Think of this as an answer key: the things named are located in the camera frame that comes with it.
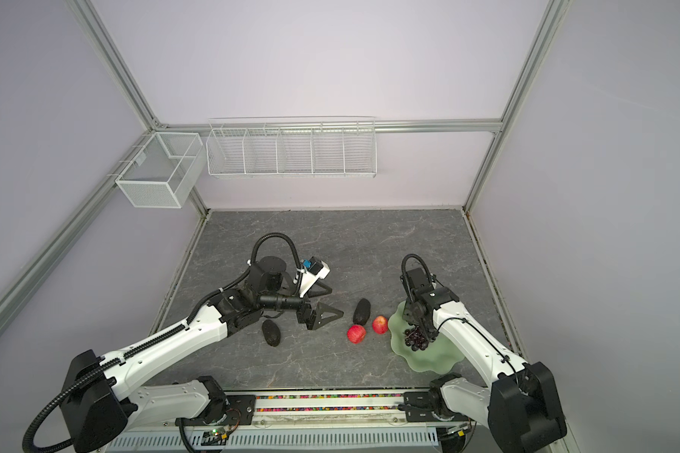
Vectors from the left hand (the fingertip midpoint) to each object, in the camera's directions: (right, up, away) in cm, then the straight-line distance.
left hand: (334, 306), depth 70 cm
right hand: (+25, -6, +14) cm, 29 cm away
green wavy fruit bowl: (+30, -18, +13) cm, 38 cm away
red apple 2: (+13, -9, +15) cm, 22 cm away
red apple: (+6, -11, +13) cm, 18 cm away
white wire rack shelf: (-16, +49, +27) cm, 58 cm away
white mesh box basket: (-62, +40, +28) cm, 79 cm away
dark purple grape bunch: (+23, -12, +10) cm, 28 cm away
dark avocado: (-20, -11, +14) cm, 27 cm away
